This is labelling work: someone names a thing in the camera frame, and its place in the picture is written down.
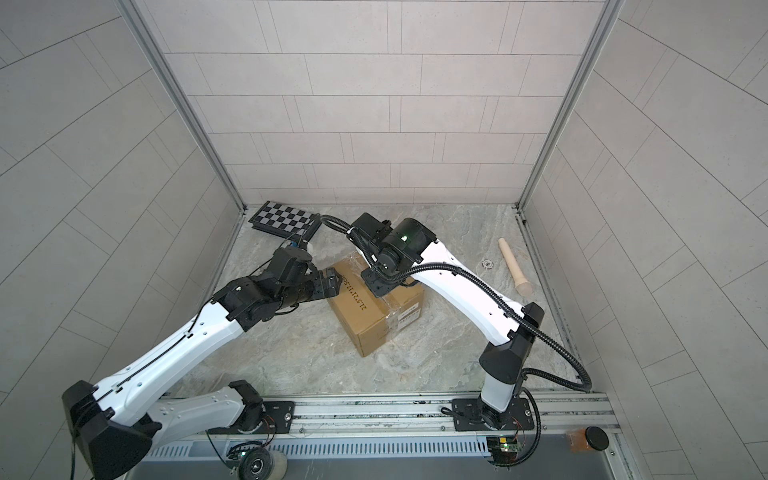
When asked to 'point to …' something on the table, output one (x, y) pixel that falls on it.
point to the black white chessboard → (281, 219)
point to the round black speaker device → (260, 463)
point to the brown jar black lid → (583, 439)
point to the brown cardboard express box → (370, 320)
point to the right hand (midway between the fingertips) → (378, 287)
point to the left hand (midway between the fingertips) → (338, 280)
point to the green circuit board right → (503, 449)
